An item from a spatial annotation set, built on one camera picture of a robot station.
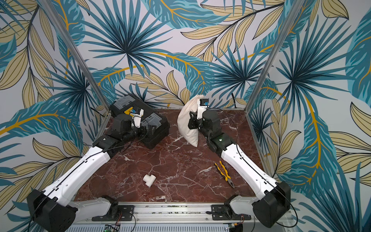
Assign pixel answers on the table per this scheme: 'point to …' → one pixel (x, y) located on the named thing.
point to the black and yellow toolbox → (157, 123)
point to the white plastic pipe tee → (149, 180)
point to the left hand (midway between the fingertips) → (147, 127)
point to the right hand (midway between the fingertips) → (179, 117)
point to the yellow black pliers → (226, 177)
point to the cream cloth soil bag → (189, 110)
